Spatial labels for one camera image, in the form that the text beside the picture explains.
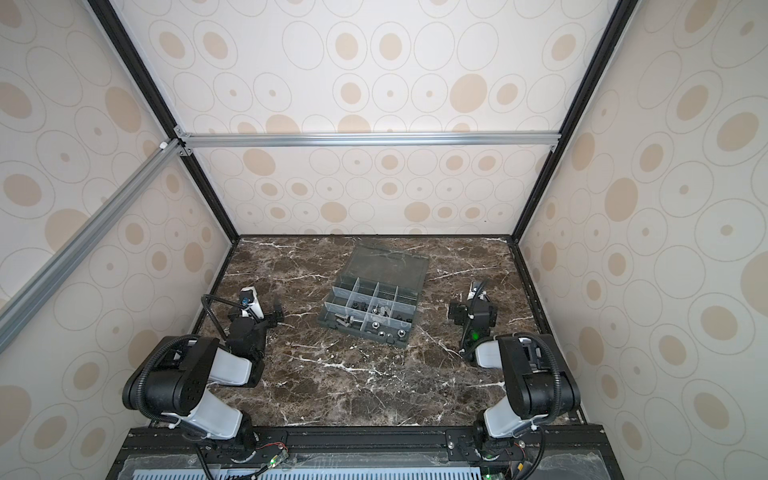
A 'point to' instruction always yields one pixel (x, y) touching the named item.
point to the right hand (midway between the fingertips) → (475, 298)
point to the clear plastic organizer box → (376, 294)
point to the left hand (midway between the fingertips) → (267, 290)
